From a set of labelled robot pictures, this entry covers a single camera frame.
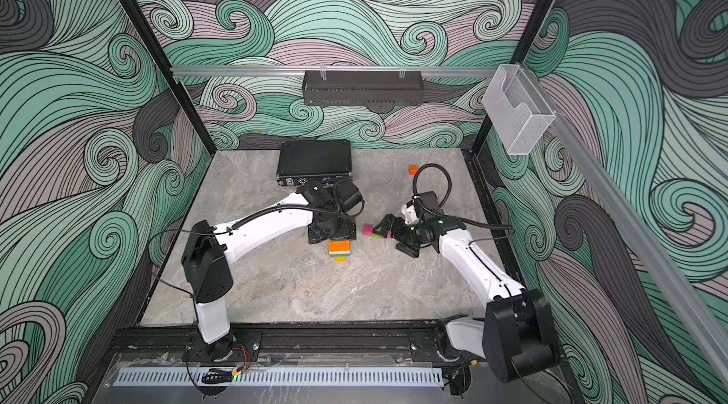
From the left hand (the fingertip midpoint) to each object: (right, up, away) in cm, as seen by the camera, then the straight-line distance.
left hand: (343, 235), depth 80 cm
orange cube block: (+27, +19, +32) cm, 46 cm away
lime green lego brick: (+9, 0, -3) cm, 10 cm away
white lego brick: (-1, -6, +3) cm, 7 cm away
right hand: (+11, -1, +1) cm, 12 cm away
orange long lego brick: (-1, -1, -8) cm, 8 cm away
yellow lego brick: (-1, -10, +9) cm, 13 cm away
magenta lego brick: (+8, -1, +13) cm, 15 cm away
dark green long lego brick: (-1, -8, +8) cm, 11 cm away
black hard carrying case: (-11, +24, +40) cm, 48 cm away
